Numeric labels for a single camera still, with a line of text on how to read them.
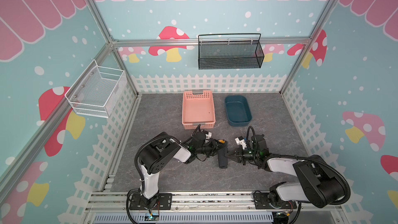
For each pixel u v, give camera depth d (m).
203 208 0.74
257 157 0.71
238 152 0.76
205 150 0.80
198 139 0.74
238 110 1.11
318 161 0.49
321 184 0.44
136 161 0.50
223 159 0.82
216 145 0.82
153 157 0.51
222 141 0.91
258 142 0.71
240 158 0.76
